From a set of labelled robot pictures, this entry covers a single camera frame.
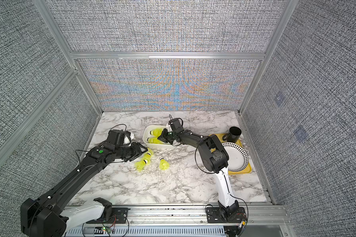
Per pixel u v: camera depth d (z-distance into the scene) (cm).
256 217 74
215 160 56
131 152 68
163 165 90
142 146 75
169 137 86
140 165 87
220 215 66
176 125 81
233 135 95
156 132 103
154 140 98
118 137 61
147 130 102
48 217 37
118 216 72
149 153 94
